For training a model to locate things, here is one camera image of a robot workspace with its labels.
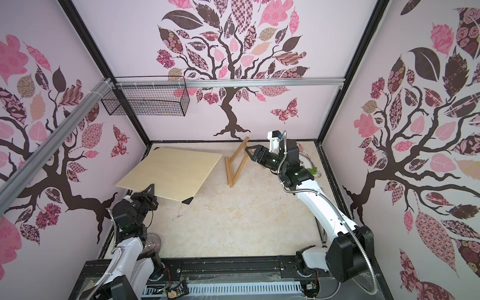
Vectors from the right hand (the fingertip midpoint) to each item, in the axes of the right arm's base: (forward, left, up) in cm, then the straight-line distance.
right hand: (249, 149), depth 74 cm
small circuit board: (-44, +27, -29) cm, 59 cm away
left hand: (-7, +41, -14) cm, 44 cm away
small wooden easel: (+14, +11, -27) cm, 32 cm away
